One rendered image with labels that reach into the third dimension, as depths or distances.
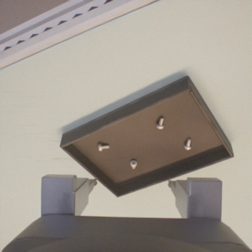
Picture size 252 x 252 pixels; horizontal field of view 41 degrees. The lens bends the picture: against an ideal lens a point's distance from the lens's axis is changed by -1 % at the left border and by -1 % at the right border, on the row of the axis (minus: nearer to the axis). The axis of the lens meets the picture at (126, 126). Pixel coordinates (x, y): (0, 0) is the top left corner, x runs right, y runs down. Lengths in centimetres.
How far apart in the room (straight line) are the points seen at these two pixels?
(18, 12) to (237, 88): 121
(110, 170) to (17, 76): 12
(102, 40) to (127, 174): 13
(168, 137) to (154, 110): 3
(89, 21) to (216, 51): 8
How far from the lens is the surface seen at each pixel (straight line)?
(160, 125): 25
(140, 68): 23
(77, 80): 24
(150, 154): 28
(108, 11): 21
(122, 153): 28
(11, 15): 141
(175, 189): 16
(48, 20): 29
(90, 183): 16
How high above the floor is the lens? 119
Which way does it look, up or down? 45 degrees down
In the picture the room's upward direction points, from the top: 177 degrees counter-clockwise
